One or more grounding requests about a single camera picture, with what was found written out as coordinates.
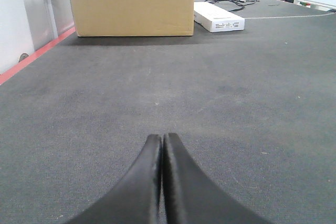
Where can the brown cardboard box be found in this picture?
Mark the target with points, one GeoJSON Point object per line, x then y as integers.
{"type": "Point", "coordinates": [131, 9]}

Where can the long white carton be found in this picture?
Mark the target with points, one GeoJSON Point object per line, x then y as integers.
{"type": "Point", "coordinates": [212, 14]}

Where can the small grey round fitting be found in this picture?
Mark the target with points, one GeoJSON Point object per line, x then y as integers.
{"type": "Point", "coordinates": [23, 56]}

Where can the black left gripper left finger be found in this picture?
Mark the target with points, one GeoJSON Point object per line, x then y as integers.
{"type": "Point", "coordinates": [136, 187]}

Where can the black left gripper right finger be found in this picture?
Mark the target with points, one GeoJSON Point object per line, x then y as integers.
{"type": "Point", "coordinates": [189, 187]}

